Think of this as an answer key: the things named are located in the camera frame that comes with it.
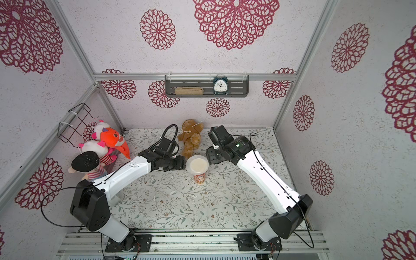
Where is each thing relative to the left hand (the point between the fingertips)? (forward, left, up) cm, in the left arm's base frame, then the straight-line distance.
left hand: (183, 165), depth 86 cm
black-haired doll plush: (-4, +44, +9) cm, 45 cm away
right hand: (-2, -16, +14) cm, 22 cm away
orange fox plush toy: (+13, +40, +7) cm, 42 cm away
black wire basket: (+8, +50, +19) cm, 54 cm away
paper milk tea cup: (-5, -9, -5) cm, 12 cm away
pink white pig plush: (+8, +45, -1) cm, 45 cm away
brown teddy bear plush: (+25, -2, -5) cm, 26 cm away
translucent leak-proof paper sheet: (-2, -8, +3) cm, 9 cm away
